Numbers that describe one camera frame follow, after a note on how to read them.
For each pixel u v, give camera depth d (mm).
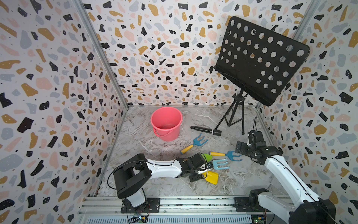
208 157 894
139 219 712
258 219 716
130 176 453
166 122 904
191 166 654
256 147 622
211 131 1025
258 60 630
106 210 734
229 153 940
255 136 637
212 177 828
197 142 1001
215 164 895
